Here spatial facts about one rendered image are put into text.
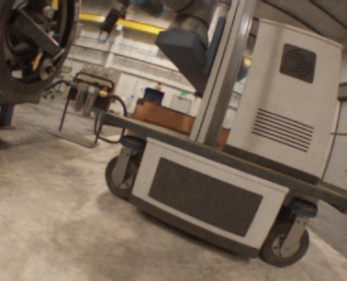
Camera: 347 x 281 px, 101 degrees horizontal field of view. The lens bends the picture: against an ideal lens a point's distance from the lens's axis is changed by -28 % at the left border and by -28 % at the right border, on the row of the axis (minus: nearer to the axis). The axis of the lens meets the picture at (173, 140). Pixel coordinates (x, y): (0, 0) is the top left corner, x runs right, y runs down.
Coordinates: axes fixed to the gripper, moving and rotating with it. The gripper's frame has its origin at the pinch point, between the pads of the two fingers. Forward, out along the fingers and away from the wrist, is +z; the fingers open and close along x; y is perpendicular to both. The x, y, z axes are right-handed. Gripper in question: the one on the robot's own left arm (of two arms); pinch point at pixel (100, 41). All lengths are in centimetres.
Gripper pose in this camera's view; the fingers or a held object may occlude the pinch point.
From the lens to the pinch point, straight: 120.4
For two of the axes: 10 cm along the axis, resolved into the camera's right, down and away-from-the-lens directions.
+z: -5.6, 7.5, 3.5
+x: -5.2, 0.1, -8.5
